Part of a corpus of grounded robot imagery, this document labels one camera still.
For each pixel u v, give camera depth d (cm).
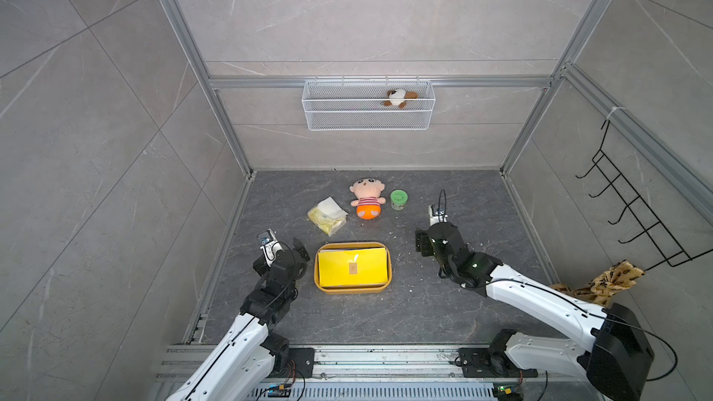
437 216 69
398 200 104
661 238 61
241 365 48
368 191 104
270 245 66
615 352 39
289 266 59
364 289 82
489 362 65
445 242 58
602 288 68
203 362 46
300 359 74
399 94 88
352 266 86
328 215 101
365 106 101
